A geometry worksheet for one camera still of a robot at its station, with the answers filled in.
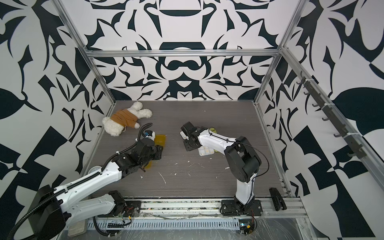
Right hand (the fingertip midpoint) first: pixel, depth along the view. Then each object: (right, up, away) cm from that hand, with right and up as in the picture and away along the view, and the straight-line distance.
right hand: (189, 143), depth 93 cm
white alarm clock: (-52, -12, -11) cm, 54 cm away
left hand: (-16, +1, -11) cm, 19 cm away
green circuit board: (+27, -35, -22) cm, 49 cm away
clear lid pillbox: (+9, -5, +1) cm, 10 cm away
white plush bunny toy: (-41, +16, +6) cm, 44 cm away
